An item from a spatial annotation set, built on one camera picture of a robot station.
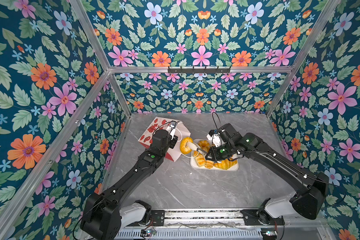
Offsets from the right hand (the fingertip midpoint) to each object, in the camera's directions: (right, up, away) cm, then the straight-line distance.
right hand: (206, 155), depth 73 cm
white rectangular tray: (-6, -10, +18) cm, 22 cm away
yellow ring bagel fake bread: (-12, +2, +8) cm, 14 cm away
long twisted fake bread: (+3, -9, +17) cm, 20 cm away
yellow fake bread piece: (-2, -6, +16) cm, 17 cm away
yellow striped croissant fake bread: (+13, -8, +15) cm, 22 cm away
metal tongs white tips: (-6, +3, +7) cm, 10 cm away
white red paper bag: (-28, +16, +22) cm, 39 cm away
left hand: (-18, +15, +6) cm, 24 cm away
